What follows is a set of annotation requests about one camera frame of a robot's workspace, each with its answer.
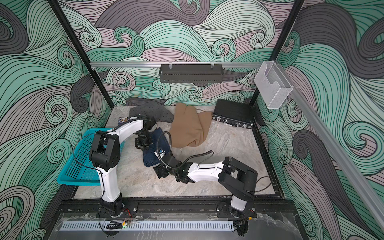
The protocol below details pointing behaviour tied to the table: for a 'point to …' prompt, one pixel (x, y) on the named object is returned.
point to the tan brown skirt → (189, 128)
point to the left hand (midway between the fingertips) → (147, 149)
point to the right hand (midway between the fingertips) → (158, 165)
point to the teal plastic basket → (78, 170)
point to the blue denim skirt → (152, 153)
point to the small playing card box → (123, 119)
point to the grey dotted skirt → (157, 111)
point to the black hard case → (236, 114)
